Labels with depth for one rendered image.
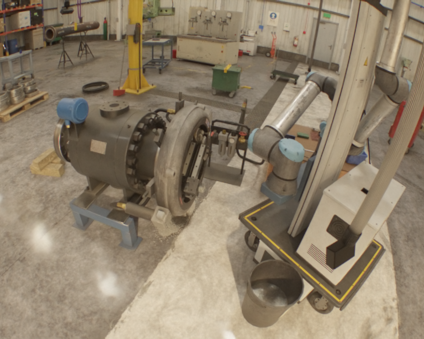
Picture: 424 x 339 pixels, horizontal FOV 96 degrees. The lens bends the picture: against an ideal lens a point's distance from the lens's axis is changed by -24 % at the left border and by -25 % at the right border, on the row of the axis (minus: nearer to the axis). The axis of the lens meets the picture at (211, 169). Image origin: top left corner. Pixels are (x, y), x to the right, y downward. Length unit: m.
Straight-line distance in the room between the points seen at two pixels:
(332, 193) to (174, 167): 0.83
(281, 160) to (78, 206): 1.47
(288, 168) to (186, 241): 1.01
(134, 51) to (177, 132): 3.83
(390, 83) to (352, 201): 0.62
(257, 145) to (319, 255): 0.72
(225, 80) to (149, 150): 3.44
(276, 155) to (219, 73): 3.64
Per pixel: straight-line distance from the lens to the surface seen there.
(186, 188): 1.59
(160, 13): 12.74
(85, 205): 1.98
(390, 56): 1.38
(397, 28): 1.38
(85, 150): 1.77
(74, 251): 2.06
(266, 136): 1.44
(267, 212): 1.83
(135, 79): 5.20
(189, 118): 1.46
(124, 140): 1.59
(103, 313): 1.73
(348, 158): 2.47
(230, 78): 4.85
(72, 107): 1.65
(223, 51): 7.44
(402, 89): 1.46
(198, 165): 1.70
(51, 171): 2.88
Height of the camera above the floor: 1.54
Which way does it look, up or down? 35 degrees down
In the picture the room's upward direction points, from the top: 6 degrees clockwise
